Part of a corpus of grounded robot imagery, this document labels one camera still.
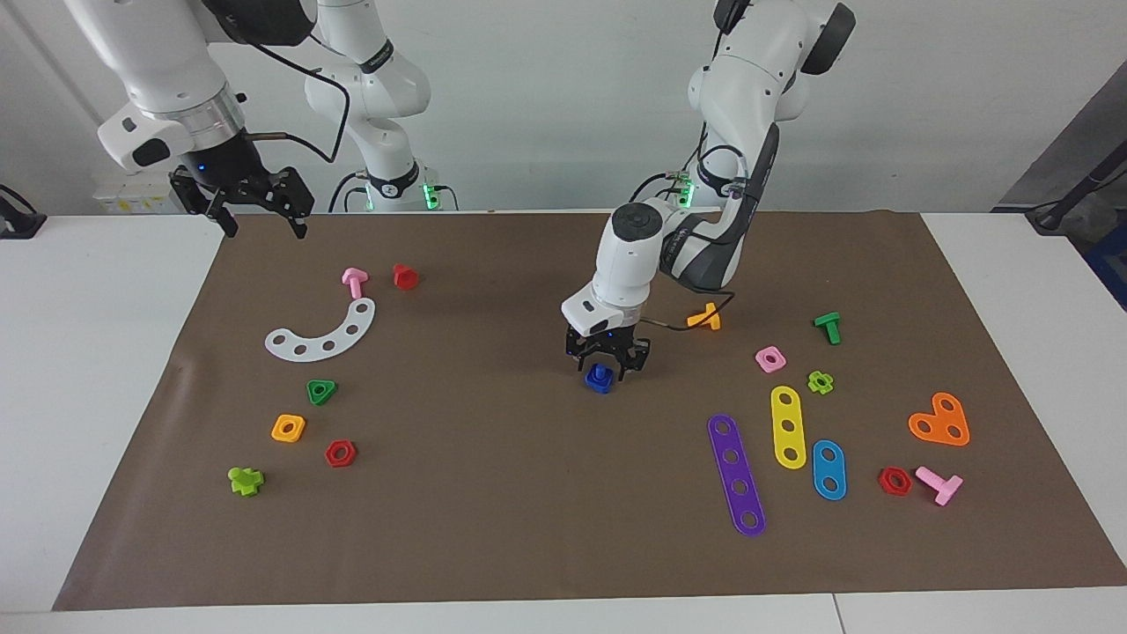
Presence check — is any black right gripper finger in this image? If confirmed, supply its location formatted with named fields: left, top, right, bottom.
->
left=257, top=166, right=316, bottom=241
left=169, top=171, right=240, bottom=239

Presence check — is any white curved five-hole strip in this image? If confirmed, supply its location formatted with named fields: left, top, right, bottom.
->
left=265, top=298, right=377, bottom=363

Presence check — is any purple four-hole strip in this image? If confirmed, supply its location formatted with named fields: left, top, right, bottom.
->
left=707, top=414, right=767, bottom=538

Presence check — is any yellow three-hole strip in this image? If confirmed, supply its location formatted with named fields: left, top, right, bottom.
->
left=770, top=386, right=807, bottom=470

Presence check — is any black table clamp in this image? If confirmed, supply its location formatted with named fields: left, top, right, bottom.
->
left=0, top=183, right=47, bottom=240

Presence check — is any brown table mat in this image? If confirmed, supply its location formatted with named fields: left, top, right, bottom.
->
left=53, top=210, right=1127, bottom=611

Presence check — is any blue two-hole strip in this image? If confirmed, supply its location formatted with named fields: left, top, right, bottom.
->
left=812, top=439, right=848, bottom=501

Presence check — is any orange heart-shaped hole plate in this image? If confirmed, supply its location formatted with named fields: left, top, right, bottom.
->
left=908, top=392, right=971, bottom=447

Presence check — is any black stand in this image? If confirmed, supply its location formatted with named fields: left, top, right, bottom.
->
left=1026, top=145, right=1127, bottom=234

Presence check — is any blue object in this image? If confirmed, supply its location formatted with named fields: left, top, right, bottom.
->
left=1085, top=225, right=1127, bottom=309

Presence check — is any dark grey partition panel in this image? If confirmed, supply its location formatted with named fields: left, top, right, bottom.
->
left=993, top=62, right=1127, bottom=212

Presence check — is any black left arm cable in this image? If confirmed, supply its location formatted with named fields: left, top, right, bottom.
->
left=627, top=132, right=749, bottom=333

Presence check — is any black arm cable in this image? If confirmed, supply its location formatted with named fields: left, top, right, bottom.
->
left=627, top=132, right=749, bottom=333
left=225, top=22, right=351, bottom=165

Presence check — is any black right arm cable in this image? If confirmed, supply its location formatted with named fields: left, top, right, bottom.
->
left=225, top=22, right=351, bottom=165

